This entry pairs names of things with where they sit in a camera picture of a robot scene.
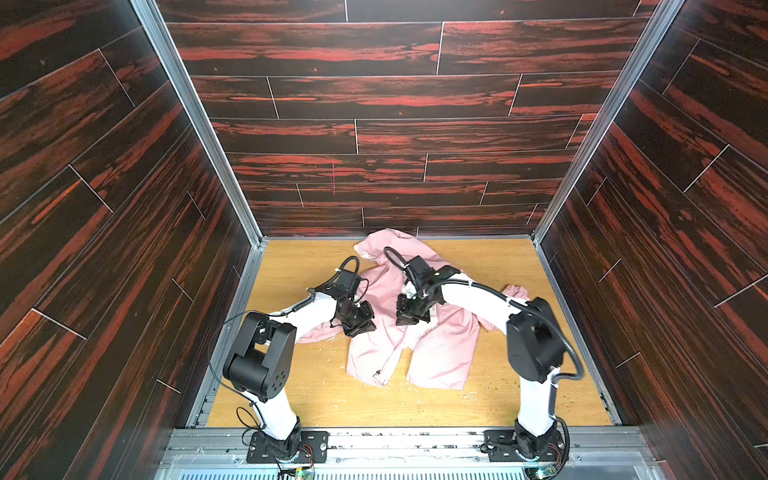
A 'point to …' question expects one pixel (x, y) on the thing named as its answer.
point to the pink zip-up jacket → (437, 352)
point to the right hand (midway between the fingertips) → (398, 320)
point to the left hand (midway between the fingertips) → (380, 325)
